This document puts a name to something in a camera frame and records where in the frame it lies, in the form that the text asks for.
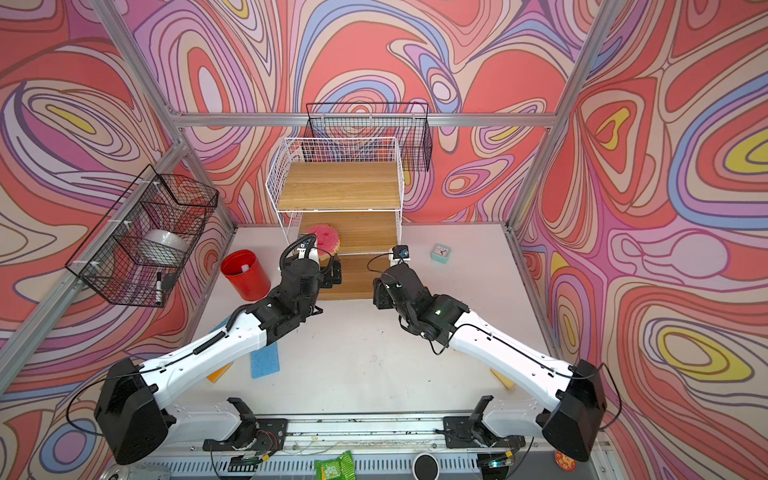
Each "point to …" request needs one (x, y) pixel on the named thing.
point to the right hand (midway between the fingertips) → (385, 288)
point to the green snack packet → (341, 468)
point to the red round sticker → (566, 463)
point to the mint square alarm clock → (440, 253)
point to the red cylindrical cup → (244, 275)
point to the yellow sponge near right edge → (504, 380)
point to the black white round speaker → (425, 467)
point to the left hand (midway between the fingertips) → (324, 253)
